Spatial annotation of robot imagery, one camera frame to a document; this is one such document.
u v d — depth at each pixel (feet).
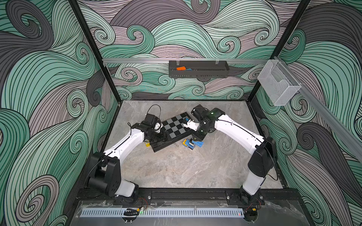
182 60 3.06
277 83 2.54
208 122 1.90
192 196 2.49
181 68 3.04
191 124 2.43
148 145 2.53
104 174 1.37
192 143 2.76
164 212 2.29
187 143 2.85
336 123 1.82
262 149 1.45
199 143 2.63
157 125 2.61
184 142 2.98
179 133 3.12
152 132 2.35
